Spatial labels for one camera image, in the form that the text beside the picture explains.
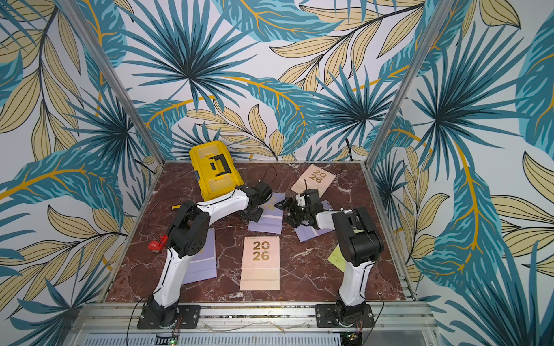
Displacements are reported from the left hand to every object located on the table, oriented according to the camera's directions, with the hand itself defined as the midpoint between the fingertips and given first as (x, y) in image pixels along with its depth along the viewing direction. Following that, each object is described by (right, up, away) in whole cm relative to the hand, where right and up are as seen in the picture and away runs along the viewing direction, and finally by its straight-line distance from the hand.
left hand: (249, 218), depth 97 cm
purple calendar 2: (+28, +4, -28) cm, 40 cm away
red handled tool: (-37, -10, -10) cm, 39 cm away
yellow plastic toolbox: (-14, +22, -5) cm, 27 cm away
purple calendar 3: (-16, -16, -14) cm, 27 cm away
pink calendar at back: (+32, +18, +15) cm, 40 cm away
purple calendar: (+10, 0, 0) cm, 10 cm away
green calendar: (+37, -15, -10) cm, 41 cm away
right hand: (+13, +4, -2) cm, 14 cm away
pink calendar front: (+6, -16, -13) cm, 22 cm away
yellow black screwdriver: (-33, +5, +1) cm, 34 cm away
